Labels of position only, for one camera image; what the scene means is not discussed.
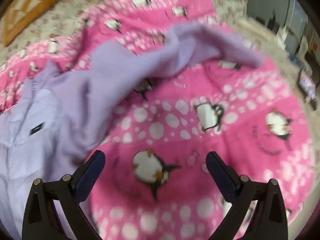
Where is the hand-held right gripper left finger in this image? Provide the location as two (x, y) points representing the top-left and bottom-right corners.
(22, 150), (106, 240)

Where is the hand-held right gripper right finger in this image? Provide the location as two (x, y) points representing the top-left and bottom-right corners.
(205, 151), (288, 240)

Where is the purple fleece garment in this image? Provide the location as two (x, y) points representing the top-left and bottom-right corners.
(0, 24), (264, 240)

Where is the pink penguin print blanket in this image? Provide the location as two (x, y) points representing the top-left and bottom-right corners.
(0, 0), (316, 240)

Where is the floral bed sheet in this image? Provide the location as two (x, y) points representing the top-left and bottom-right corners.
(0, 0), (312, 113)

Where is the grey cabinet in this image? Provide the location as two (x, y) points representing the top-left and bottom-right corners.
(247, 0), (320, 58)

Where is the orange checkered plush mat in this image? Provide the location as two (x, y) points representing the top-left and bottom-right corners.
(0, 0), (66, 47)

